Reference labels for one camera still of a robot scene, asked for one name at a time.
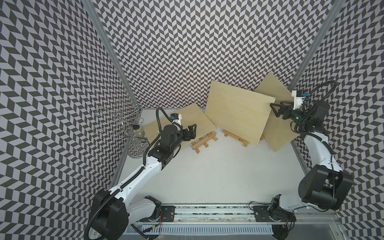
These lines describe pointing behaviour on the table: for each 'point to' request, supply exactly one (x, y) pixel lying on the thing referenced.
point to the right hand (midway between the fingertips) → (275, 105)
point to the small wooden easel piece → (210, 136)
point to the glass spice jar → (138, 133)
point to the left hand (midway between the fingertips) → (189, 126)
